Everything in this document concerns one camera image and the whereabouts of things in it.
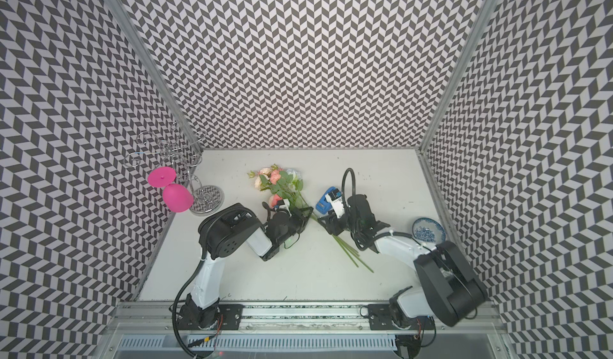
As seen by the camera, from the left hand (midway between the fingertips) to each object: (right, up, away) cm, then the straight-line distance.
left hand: (316, 210), depth 94 cm
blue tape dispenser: (+3, +1, +3) cm, 4 cm away
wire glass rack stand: (-63, +27, +14) cm, 70 cm away
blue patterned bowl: (+44, -8, -3) cm, 44 cm away
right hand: (+3, -2, -8) cm, 9 cm away
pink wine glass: (-44, +7, -19) cm, 49 cm away
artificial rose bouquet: (-13, +9, +7) cm, 18 cm away
